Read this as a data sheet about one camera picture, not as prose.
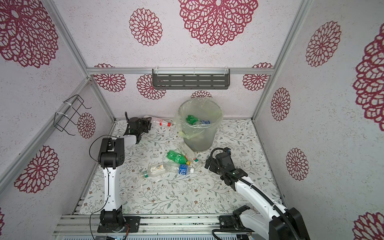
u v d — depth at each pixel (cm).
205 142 98
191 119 98
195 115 102
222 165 64
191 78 95
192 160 92
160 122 108
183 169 87
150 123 106
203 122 97
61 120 73
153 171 87
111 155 65
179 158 92
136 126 90
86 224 76
